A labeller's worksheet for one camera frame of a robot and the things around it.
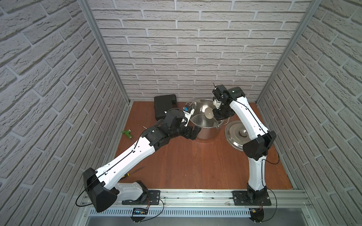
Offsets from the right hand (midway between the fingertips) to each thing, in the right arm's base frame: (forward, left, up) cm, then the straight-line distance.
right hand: (221, 118), depth 83 cm
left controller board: (-41, +49, -23) cm, 68 cm away
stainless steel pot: (0, +6, -10) cm, 11 cm away
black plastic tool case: (+35, +40, -21) cm, 57 cm away
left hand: (-6, +19, +8) cm, 22 cm away
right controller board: (-47, -12, -21) cm, 53 cm away
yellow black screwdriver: (-23, +58, -20) cm, 65 cm away
